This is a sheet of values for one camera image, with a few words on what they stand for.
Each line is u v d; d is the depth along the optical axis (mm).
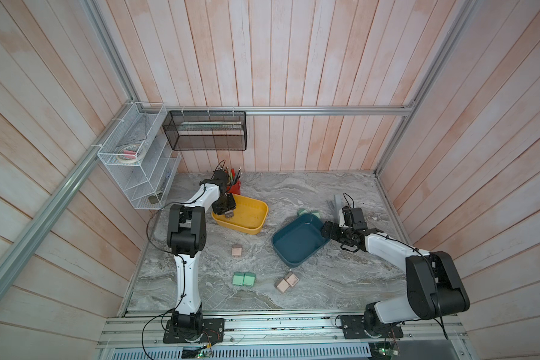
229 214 1002
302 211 1032
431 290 435
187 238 593
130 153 736
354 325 733
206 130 1036
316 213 1013
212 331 730
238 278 836
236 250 902
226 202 942
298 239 997
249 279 828
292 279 822
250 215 1029
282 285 814
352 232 714
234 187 1042
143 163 712
